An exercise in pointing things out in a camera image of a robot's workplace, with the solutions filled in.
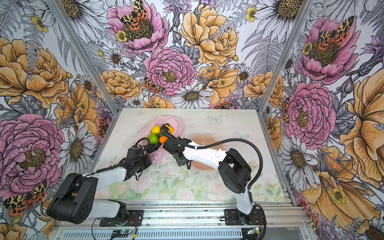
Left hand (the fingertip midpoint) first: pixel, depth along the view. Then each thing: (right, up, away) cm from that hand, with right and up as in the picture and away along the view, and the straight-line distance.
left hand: (150, 164), depth 93 cm
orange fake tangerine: (+7, +15, +4) cm, 17 cm away
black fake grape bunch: (0, +9, +4) cm, 10 cm away
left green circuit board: (-7, -26, -23) cm, 35 cm away
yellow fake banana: (+11, +20, +11) cm, 25 cm away
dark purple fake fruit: (+6, +22, +12) cm, 25 cm away
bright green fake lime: (0, +15, +5) cm, 16 cm away
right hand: (+24, +3, -7) cm, 25 cm away
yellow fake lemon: (0, +21, +11) cm, 24 cm away
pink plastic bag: (+13, +24, +10) cm, 29 cm away
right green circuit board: (+54, -26, -22) cm, 64 cm away
